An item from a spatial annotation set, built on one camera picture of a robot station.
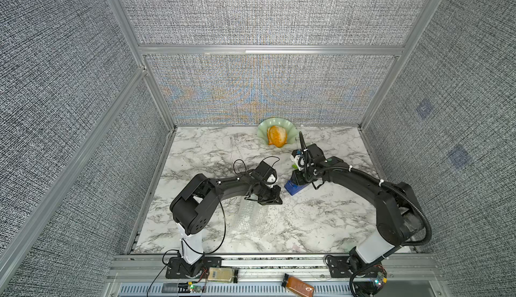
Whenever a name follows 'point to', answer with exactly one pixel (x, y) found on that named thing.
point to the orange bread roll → (277, 136)
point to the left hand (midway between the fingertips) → (286, 202)
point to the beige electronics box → (220, 275)
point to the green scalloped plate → (291, 129)
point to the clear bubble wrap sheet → (253, 218)
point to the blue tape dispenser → (291, 187)
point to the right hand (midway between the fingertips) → (293, 173)
